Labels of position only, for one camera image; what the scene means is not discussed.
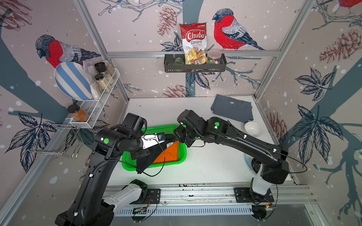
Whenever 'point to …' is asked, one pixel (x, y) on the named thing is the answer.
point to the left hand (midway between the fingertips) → (147, 139)
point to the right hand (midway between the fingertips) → (169, 135)
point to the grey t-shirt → (240, 109)
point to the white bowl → (253, 128)
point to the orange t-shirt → (171, 154)
